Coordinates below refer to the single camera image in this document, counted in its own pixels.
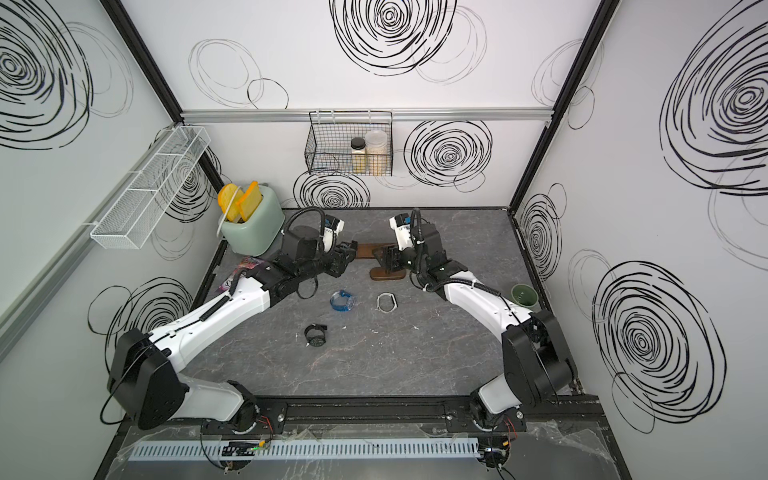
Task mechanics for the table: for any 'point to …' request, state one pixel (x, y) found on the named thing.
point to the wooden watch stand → (366, 251)
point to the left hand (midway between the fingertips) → (347, 249)
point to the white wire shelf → (132, 216)
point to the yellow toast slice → (250, 200)
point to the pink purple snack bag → (245, 263)
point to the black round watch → (317, 341)
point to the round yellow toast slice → (229, 195)
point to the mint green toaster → (258, 231)
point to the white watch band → (378, 302)
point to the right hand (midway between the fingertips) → (381, 249)
